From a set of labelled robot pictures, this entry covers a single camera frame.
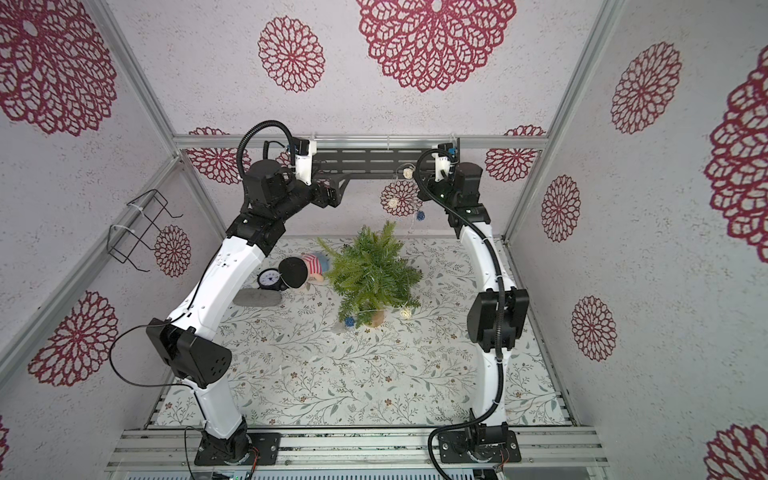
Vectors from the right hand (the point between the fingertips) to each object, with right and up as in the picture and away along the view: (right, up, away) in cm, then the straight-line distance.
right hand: (412, 167), depth 82 cm
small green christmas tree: (-11, -29, -9) cm, 33 cm away
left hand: (-20, -4, -11) cm, 23 cm away
